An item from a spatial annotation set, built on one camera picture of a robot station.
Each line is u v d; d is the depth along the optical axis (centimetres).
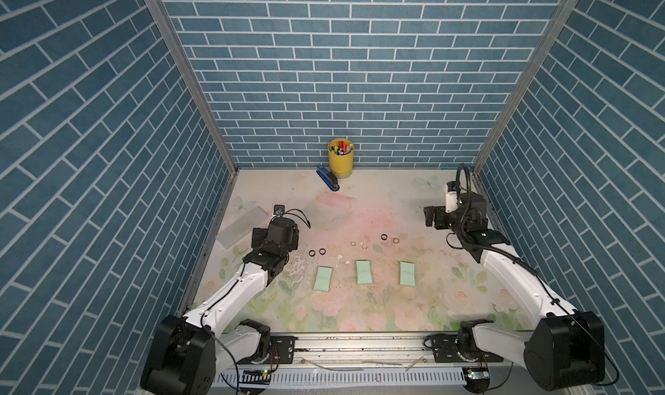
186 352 42
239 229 103
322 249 95
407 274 87
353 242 96
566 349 39
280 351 74
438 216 76
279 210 73
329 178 112
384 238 99
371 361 73
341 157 108
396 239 98
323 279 85
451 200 75
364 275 87
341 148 112
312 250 94
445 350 73
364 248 96
